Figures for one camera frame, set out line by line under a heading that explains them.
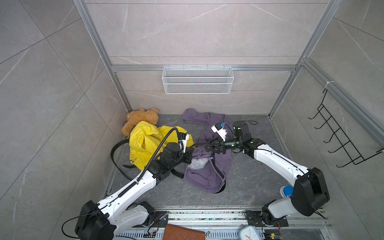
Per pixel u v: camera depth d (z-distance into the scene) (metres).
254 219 0.73
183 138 0.66
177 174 0.79
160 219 0.73
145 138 0.85
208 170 0.88
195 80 1.00
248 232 0.68
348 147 0.64
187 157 0.67
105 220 0.38
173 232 0.69
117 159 1.01
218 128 0.69
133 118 1.04
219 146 0.68
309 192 0.42
